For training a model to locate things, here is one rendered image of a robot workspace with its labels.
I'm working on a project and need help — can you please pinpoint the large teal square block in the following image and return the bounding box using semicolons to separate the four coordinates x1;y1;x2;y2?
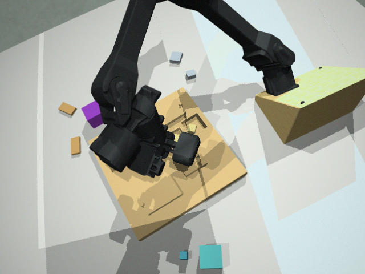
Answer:
199;245;222;270

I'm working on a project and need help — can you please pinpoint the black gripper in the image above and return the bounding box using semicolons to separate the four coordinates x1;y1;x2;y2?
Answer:
139;115;201;167

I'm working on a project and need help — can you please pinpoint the purple cube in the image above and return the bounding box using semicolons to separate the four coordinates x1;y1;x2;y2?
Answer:
81;101;103;128

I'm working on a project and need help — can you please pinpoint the small teal block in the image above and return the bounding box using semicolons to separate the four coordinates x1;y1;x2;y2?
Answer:
180;252;188;260

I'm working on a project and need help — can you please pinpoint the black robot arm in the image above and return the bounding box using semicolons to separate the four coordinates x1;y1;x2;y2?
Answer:
90;0;299;178

